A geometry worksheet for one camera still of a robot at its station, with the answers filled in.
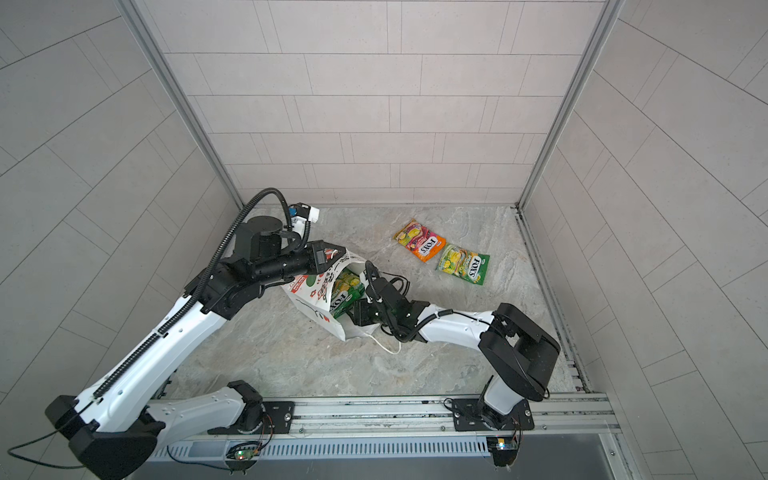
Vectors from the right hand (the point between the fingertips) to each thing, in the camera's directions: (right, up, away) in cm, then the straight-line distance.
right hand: (350, 312), depth 81 cm
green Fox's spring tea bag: (+35, +12, +17) cm, 40 cm away
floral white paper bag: (-8, +7, -6) cm, 12 cm away
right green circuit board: (+38, -27, -12) cm, 48 cm away
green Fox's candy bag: (-1, +6, +4) cm, 7 cm away
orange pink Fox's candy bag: (+21, +19, +22) cm, 36 cm away
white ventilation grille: (-30, -29, -12) cm, 43 cm away
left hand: (+4, +18, -18) cm, 26 cm away
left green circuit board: (-20, -26, -17) cm, 37 cm away
